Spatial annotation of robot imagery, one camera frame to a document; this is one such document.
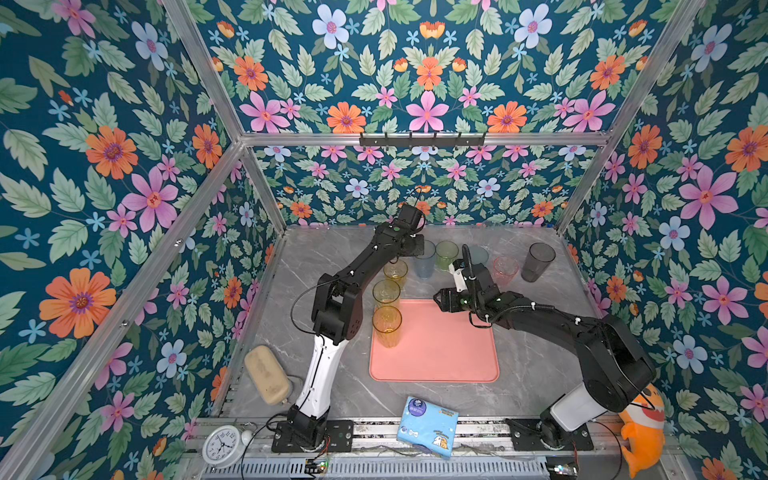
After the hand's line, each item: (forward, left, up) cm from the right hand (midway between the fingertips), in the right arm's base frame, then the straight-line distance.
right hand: (442, 293), depth 90 cm
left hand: (+17, +6, +6) cm, 19 cm away
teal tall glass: (+17, -14, -2) cm, 22 cm away
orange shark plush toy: (-35, -46, -5) cm, 58 cm away
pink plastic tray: (-13, +2, -9) cm, 16 cm away
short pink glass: (+14, -24, -7) cm, 29 cm away
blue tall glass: (+12, +5, 0) cm, 13 cm away
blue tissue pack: (-35, +6, -4) cm, 35 cm away
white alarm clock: (-39, +54, -5) cm, 67 cm away
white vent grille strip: (-42, -3, -11) cm, 44 cm away
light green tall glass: (0, +17, +2) cm, 17 cm away
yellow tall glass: (-11, +16, +3) cm, 20 cm away
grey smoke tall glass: (+10, -31, +4) cm, 33 cm away
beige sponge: (-22, +49, -6) cm, 54 cm away
